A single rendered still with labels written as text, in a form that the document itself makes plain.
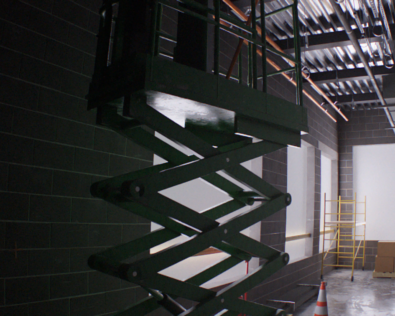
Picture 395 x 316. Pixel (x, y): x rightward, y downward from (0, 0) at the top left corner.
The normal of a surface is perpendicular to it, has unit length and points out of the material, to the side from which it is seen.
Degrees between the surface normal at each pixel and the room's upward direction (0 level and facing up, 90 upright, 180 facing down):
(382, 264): 90
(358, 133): 91
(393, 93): 90
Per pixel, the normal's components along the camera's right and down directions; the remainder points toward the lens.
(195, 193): 0.83, -0.04
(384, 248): -0.55, -0.12
